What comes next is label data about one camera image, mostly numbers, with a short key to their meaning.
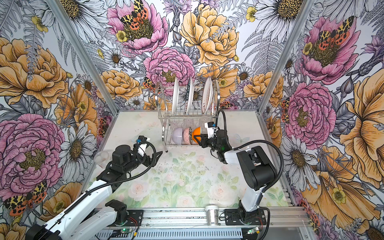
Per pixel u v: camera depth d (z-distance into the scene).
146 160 0.64
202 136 0.84
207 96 0.87
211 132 0.84
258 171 0.49
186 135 0.90
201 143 0.84
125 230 0.71
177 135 0.90
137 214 0.76
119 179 0.58
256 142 0.58
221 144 0.75
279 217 0.77
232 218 0.73
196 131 0.93
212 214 0.72
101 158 0.94
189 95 1.81
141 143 0.66
